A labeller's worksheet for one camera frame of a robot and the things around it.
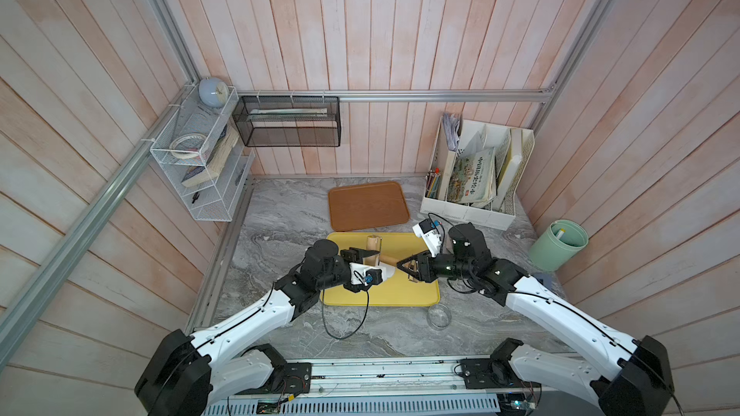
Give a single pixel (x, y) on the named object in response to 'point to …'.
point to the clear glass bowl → (438, 317)
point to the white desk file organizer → (458, 136)
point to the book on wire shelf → (224, 146)
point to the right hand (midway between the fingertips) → (400, 263)
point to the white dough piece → (388, 271)
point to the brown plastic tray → (368, 205)
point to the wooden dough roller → (374, 244)
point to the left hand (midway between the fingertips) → (374, 260)
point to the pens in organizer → (433, 183)
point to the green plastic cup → (559, 245)
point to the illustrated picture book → (472, 178)
